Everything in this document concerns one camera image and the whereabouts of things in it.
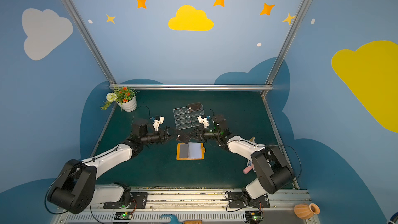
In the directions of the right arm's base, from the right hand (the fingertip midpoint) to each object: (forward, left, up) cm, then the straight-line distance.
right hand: (187, 133), depth 78 cm
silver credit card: (-2, +3, -17) cm, 18 cm away
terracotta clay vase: (-30, -53, -10) cm, 61 cm away
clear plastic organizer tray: (+20, +4, -13) cm, 24 cm away
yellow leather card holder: (-2, -1, -17) cm, 17 cm away
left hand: (0, +6, -2) cm, 6 cm away
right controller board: (-32, -33, -19) cm, 50 cm away
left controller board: (-35, +28, -17) cm, 48 cm away
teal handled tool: (-36, +3, -17) cm, 40 cm away
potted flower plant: (+27, +45, -4) cm, 53 cm away
